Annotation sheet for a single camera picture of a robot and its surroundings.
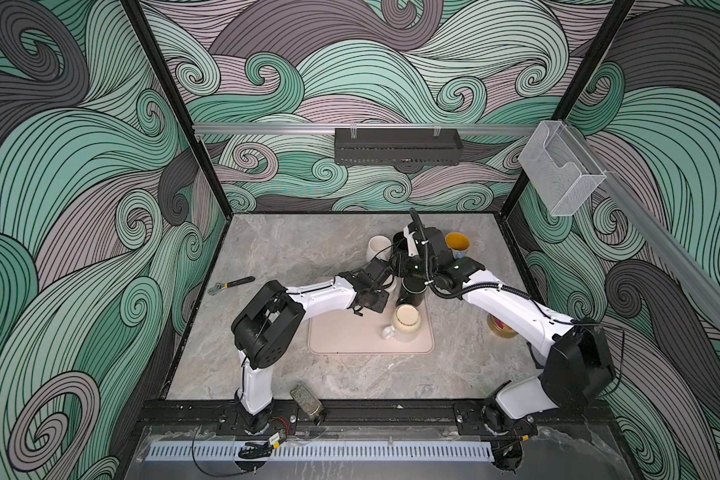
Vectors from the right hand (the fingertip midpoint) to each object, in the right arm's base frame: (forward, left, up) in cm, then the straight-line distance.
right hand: (394, 260), depth 83 cm
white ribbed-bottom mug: (+14, +3, -12) cm, 19 cm away
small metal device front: (-33, +23, -14) cm, 43 cm away
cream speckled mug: (-15, -3, -9) cm, 18 cm away
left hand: (-4, +3, -14) cm, 15 cm away
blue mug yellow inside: (+18, -26, -14) cm, 34 cm away
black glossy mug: (-5, -6, -8) cm, 11 cm away
